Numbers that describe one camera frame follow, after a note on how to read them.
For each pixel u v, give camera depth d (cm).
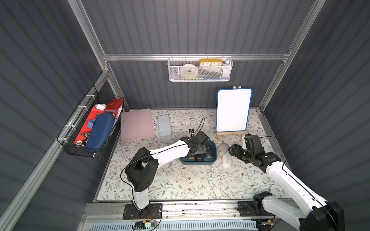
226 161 89
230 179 85
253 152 62
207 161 91
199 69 88
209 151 92
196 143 69
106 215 74
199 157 89
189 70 86
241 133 96
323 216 39
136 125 112
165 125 109
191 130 80
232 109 88
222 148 93
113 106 79
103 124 70
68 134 61
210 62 87
